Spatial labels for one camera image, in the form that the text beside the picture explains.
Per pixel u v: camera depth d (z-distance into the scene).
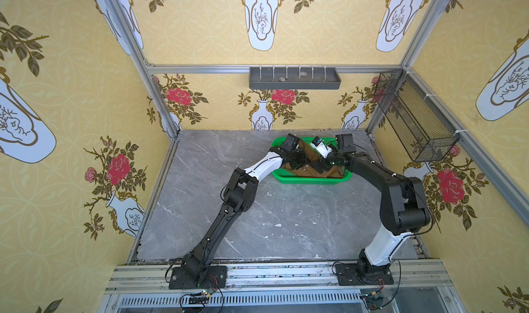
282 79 0.90
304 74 0.93
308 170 0.96
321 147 0.84
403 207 0.49
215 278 0.73
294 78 0.92
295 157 0.91
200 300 0.72
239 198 0.66
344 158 0.71
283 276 0.75
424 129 0.75
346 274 0.74
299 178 0.95
